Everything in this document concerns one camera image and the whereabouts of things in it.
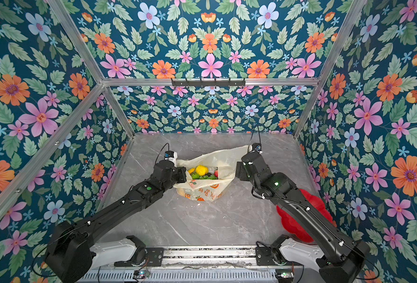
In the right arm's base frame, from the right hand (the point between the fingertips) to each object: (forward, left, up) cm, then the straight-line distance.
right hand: (249, 163), depth 74 cm
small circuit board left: (-38, +44, -26) cm, 63 cm away
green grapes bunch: (+4, +24, -18) cm, 31 cm away
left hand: (+2, +27, -7) cm, 29 cm away
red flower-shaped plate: (-16, -22, -25) cm, 37 cm away
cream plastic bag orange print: (-5, +17, -16) cm, 24 cm away
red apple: (+8, +16, -22) cm, 28 cm away
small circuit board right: (-36, -15, -27) cm, 47 cm away
